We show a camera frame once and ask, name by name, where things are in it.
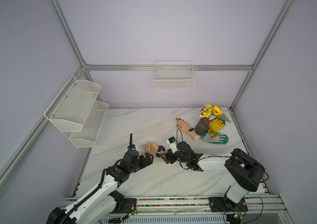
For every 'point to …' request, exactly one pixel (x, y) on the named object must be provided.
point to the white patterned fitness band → (190, 130)
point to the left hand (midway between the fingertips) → (148, 161)
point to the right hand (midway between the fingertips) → (165, 154)
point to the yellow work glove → (216, 124)
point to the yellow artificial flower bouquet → (211, 112)
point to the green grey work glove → (217, 138)
